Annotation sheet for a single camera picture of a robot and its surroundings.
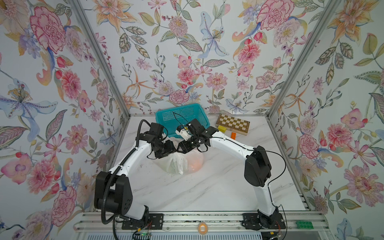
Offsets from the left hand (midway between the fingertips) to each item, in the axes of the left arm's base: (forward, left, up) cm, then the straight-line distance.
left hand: (175, 151), depth 84 cm
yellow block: (+26, -32, -12) cm, 43 cm away
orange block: (+21, -40, -13) cm, 46 cm away
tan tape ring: (-36, -16, -14) cm, 41 cm away
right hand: (+3, -2, -1) cm, 4 cm away
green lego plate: (-35, -63, -12) cm, 73 cm away
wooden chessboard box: (+29, -43, -11) cm, 53 cm away
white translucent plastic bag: (-6, -2, -4) cm, 7 cm away
